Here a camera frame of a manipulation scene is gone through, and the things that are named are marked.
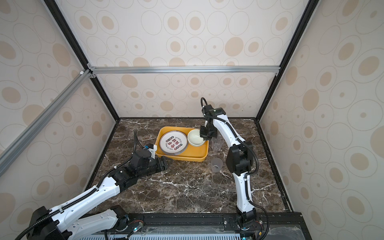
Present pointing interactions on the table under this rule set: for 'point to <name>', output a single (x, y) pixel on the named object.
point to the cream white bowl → (194, 138)
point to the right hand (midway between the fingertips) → (204, 137)
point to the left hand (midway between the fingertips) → (173, 161)
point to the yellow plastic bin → (199, 153)
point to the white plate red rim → (173, 143)
